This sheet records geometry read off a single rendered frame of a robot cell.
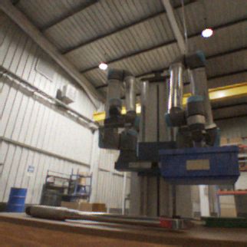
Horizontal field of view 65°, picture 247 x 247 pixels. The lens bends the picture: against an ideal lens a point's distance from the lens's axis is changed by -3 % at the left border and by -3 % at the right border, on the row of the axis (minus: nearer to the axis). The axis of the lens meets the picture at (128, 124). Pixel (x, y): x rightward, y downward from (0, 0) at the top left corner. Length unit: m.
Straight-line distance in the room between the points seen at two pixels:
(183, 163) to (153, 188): 1.01
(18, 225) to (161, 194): 1.33
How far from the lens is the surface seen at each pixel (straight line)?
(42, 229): 0.57
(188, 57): 1.58
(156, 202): 1.78
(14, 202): 8.14
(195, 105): 1.04
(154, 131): 1.90
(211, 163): 0.80
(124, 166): 1.61
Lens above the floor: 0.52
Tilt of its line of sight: 22 degrees up
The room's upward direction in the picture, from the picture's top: 3 degrees clockwise
